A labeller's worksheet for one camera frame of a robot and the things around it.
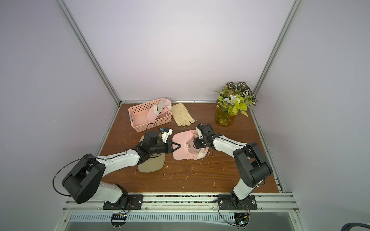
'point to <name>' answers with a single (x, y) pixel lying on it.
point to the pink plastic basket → (138, 115)
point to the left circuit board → (118, 219)
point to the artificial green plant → (236, 98)
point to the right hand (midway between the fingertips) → (197, 139)
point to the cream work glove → (181, 115)
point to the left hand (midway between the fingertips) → (181, 147)
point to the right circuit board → (241, 220)
